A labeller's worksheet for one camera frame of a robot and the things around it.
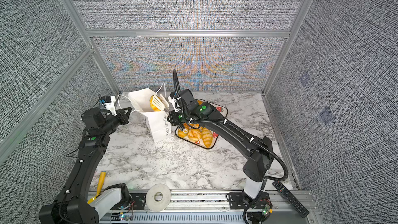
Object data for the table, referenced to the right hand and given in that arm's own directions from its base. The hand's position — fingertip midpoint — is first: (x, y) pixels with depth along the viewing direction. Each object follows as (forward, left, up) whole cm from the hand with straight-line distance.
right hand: (169, 117), depth 75 cm
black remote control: (-30, -56, -24) cm, 69 cm away
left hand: (+5, +20, +2) cm, 20 cm away
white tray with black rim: (+3, -14, -21) cm, 25 cm away
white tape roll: (-33, +6, -25) cm, 42 cm away
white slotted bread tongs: (+4, +4, +5) cm, 8 cm away
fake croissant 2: (+3, -4, -21) cm, 22 cm away
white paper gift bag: (0, +7, -4) cm, 8 cm away
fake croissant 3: (+1, -19, -22) cm, 29 cm away
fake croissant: (+6, +9, +2) cm, 11 cm away
